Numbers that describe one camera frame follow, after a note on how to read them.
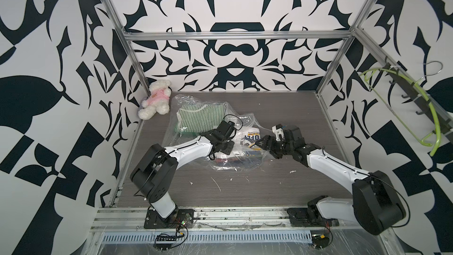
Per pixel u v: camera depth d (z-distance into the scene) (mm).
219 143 658
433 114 538
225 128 706
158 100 1040
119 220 759
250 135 912
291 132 676
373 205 415
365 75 847
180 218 733
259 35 939
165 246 687
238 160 835
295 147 673
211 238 776
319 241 702
